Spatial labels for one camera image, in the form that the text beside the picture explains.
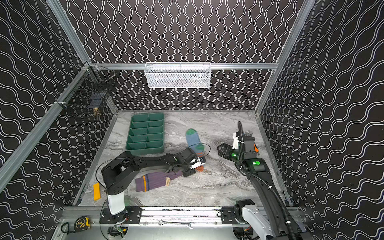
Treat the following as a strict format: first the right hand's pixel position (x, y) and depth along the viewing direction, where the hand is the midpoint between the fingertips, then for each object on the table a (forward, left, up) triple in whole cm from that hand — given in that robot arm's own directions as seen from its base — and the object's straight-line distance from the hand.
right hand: (224, 149), depth 78 cm
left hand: (-5, +14, -15) cm, 21 cm away
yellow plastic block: (-18, +69, -15) cm, 73 cm away
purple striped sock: (-10, +40, -18) cm, 45 cm away
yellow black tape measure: (-33, +68, -13) cm, 77 cm away
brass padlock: (+17, +71, +11) cm, 74 cm away
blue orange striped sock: (+16, +17, -18) cm, 29 cm away
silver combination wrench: (-31, +32, -17) cm, 47 cm away
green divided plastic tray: (+18, +49, -11) cm, 53 cm away
